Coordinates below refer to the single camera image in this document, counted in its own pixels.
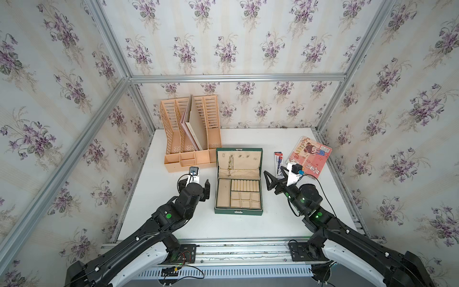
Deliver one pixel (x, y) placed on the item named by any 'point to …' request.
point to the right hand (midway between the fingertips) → (275, 169)
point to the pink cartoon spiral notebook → (312, 155)
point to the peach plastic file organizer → (181, 152)
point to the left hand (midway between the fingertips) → (202, 182)
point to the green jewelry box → (238, 189)
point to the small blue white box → (278, 162)
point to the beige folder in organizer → (190, 121)
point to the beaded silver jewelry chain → (230, 164)
